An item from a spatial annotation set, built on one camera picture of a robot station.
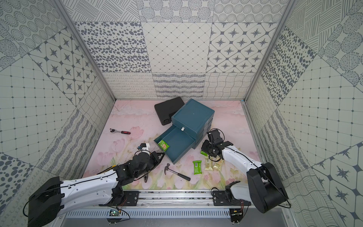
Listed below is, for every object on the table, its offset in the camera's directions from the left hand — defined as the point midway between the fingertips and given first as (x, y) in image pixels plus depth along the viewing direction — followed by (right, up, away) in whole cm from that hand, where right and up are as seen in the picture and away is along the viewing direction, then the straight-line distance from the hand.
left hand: (166, 151), depth 78 cm
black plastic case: (-6, +25, +36) cm, 44 cm away
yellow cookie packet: (+25, -10, +7) cm, 28 cm away
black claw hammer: (+9, -15, +3) cm, 18 cm away
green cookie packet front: (-3, +2, +7) cm, 8 cm away
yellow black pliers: (-12, -16, +2) cm, 20 cm away
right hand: (+23, -2, +10) cm, 25 cm away
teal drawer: (+9, +3, +5) cm, 10 cm away
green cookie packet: (+18, -11, +6) cm, 22 cm away
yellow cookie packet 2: (+31, -10, +7) cm, 33 cm away
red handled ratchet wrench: (-42, +9, +22) cm, 48 cm away
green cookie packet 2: (+21, -2, +2) cm, 21 cm away
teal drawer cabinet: (+16, +18, +3) cm, 25 cm away
